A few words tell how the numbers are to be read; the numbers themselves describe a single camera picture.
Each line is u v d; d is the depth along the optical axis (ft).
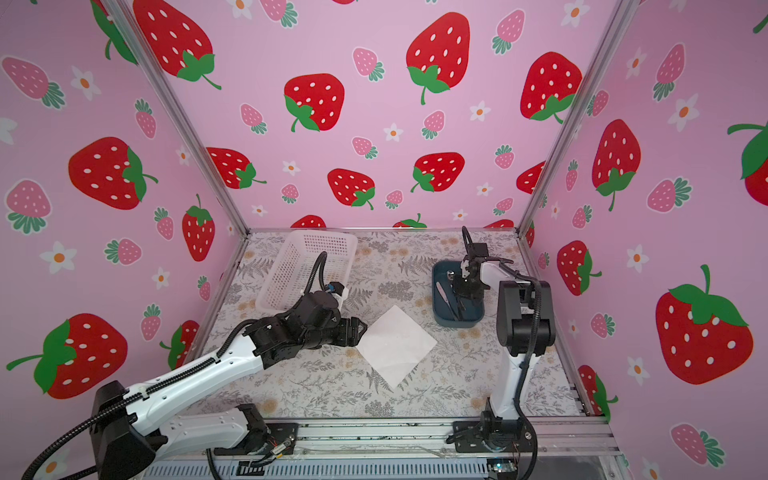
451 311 3.21
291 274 3.42
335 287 2.25
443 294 3.39
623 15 2.26
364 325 2.41
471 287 2.89
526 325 1.73
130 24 2.27
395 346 2.97
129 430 1.27
